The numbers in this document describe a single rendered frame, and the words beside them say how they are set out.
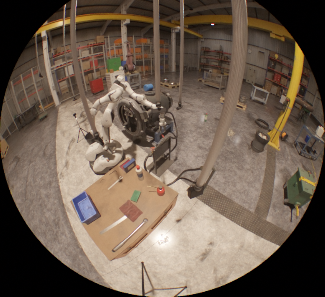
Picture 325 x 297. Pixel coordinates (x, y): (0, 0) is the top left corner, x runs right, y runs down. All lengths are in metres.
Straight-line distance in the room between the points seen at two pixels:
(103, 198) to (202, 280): 1.56
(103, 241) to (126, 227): 0.28
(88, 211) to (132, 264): 0.84
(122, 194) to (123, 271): 1.06
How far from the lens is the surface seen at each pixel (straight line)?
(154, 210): 1.17
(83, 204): 1.44
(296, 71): 3.50
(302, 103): 8.04
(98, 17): 9.79
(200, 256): 1.68
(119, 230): 1.20
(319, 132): 5.11
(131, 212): 1.18
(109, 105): 1.45
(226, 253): 1.81
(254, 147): 2.93
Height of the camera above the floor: 1.60
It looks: 38 degrees down
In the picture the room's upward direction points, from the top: 1 degrees counter-clockwise
